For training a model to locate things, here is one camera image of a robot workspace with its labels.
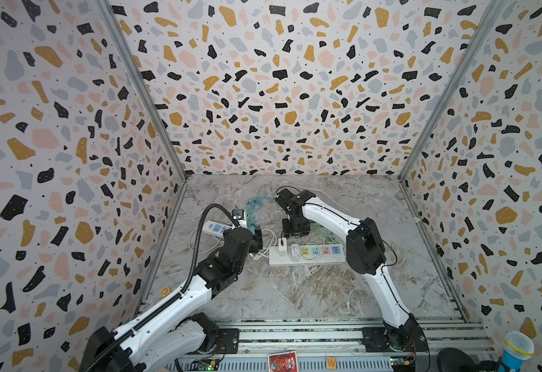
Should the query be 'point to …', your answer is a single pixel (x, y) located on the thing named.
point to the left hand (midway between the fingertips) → (252, 227)
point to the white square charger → (283, 249)
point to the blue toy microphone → (517, 348)
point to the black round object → (454, 359)
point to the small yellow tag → (331, 363)
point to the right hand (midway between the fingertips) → (290, 236)
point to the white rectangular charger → (294, 253)
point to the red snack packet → (286, 362)
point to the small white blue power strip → (215, 229)
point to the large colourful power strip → (311, 254)
